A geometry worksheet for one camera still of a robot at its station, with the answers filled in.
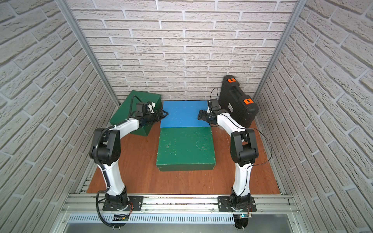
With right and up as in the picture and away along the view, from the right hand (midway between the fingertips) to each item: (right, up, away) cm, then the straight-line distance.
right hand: (205, 117), depth 99 cm
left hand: (-27, +2, -1) cm, 27 cm away
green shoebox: (-13, -19, -16) cm, 28 cm away
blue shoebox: (-15, +2, -3) cm, 16 cm away
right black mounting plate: (+7, -46, -25) cm, 53 cm away
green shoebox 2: (-43, +5, -25) cm, 49 cm away
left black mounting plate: (-39, -46, -25) cm, 65 cm away
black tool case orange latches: (+20, +7, -9) cm, 23 cm away
